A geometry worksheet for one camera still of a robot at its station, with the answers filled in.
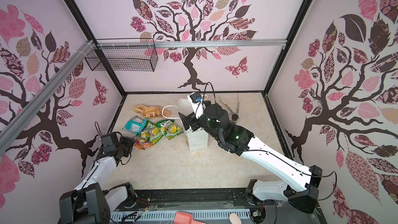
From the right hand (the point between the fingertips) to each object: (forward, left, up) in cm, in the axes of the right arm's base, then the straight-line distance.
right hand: (189, 105), depth 62 cm
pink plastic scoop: (-35, +3, -37) cm, 52 cm away
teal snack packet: (+13, +38, -33) cm, 52 cm away
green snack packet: (+8, +27, -35) cm, 45 cm away
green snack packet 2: (+10, +16, -34) cm, 39 cm away
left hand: (+2, +34, -32) cm, 47 cm away
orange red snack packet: (-1, +29, -32) cm, 43 cm away
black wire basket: (+46, +45, -4) cm, 64 cm away
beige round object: (-36, -19, -37) cm, 55 cm away
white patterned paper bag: (-2, -2, -26) cm, 26 cm away
